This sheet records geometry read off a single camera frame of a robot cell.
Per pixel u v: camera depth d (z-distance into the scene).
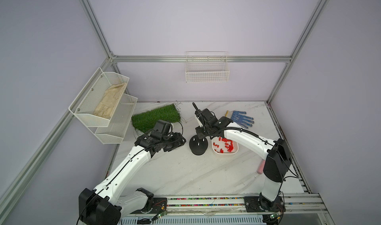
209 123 0.64
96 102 0.76
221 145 0.96
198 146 0.85
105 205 0.37
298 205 0.76
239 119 1.11
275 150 0.47
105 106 0.77
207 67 0.95
